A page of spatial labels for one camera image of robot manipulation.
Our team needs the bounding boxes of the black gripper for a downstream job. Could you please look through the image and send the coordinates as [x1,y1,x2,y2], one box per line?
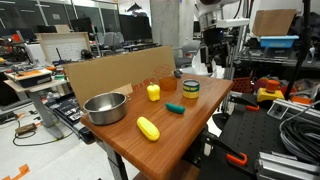
[202,28,230,68]

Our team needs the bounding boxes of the green yellow labelled tin can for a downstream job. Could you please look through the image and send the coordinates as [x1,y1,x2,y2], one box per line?
[182,78,201,100]

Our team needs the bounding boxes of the grey office chair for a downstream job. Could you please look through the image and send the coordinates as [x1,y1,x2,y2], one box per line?
[174,39,202,70]

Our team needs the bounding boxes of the small grey metal object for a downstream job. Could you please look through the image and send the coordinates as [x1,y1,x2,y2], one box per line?
[172,69,184,79]

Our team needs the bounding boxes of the red plastic crate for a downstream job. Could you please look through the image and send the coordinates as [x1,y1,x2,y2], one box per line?
[231,76,253,94]

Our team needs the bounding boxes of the grey concrete pillar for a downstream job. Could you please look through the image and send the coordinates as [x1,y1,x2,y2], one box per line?
[149,0,195,49]

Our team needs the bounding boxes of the plain brown cardboard box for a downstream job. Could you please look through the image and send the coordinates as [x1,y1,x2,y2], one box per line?
[251,8,297,38]

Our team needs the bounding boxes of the blue plastic bin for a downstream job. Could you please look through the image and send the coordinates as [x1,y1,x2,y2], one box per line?
[259,34,300,49]

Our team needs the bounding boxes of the black clamp with orange tip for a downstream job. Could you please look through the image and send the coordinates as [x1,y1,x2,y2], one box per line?
[200,130,249,168]
[229,94,261,112]

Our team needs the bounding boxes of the yellow emergency stop red button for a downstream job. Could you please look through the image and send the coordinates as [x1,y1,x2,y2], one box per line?
[256,79,286,103]

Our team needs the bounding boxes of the teal toy cucumber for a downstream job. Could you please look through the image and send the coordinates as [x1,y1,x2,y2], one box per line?
[165,102,186,115]

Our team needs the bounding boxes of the yellow toy bell pepper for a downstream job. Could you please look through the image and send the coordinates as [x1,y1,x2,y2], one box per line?
[146,82,161,102]

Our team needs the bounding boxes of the large black computer monitor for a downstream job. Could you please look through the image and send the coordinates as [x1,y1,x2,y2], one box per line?
[118,13,154,43]

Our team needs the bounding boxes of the black vertical pole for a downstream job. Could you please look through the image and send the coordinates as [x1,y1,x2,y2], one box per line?
[283,0,312,101]

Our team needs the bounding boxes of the black perforated breadboard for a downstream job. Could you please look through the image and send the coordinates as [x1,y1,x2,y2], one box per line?
[199,99,320,180]

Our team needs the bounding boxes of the large brown cardboard sheet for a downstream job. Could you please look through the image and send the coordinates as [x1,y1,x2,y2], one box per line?
[64,45,177,108]

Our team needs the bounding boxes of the yellow toy corn cob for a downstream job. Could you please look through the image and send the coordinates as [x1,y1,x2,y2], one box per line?
[136,116,161,142]

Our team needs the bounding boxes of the stainless steel cooking pot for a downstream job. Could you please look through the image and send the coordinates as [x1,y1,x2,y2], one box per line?
[80,91,132,126]

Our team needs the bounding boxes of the small black computer monitor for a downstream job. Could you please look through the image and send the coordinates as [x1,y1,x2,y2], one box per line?
[69,17,95,35]

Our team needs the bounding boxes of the grey standing desk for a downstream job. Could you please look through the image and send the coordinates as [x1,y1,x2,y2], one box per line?
[3,75,69,140]

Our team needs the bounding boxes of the black tool case orange lid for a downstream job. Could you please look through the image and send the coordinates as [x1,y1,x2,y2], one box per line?
[12,68,54,89]

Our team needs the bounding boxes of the black cable bundle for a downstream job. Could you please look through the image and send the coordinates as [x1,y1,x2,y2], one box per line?
[278,118,320,165]

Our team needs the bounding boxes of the silver aluminium extrusion rail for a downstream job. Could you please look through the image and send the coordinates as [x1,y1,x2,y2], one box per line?
[255,151,320,180]

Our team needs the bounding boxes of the white pegboard with wooden frame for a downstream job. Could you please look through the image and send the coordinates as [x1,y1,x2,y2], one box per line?
[35,31,92,66]

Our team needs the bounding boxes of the power strip with cable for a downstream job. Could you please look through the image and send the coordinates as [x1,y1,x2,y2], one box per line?
[12,121,74,148]

